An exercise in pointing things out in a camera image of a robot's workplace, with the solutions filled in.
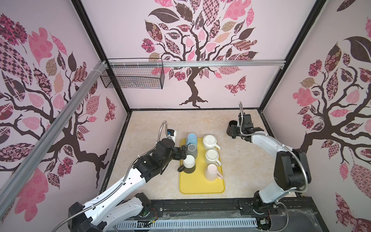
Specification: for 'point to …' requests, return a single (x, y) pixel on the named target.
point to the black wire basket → (134, 77)
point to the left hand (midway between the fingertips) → (180, 148)
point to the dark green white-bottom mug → (189, 165)
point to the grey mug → (192, 150)
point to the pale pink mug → (211, 174)
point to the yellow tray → (195, 182)
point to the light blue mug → (192, 139)
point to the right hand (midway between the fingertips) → (236, 127)
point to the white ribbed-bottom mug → (209, 142)
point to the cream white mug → (212, 156)
